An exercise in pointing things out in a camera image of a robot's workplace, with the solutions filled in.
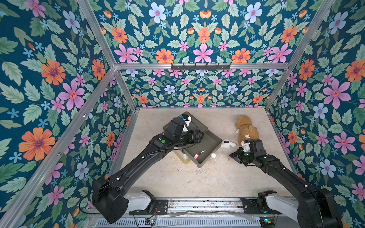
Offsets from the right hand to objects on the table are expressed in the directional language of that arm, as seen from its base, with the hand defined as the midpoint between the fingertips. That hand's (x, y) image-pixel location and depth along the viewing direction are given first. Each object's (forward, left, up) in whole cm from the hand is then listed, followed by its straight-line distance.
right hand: (229, 154), depth 84 cm
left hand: (+2, +18, +17) cm, 25 cm away
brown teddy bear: (+15, -12, +4) cm, 19 cm away
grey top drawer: (-5, +16, +7) cm, 18 cm away
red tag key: (-5, +20, +7) cm, 21 cm away
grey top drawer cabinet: (+3, +12, +7) cm, 14 cm away
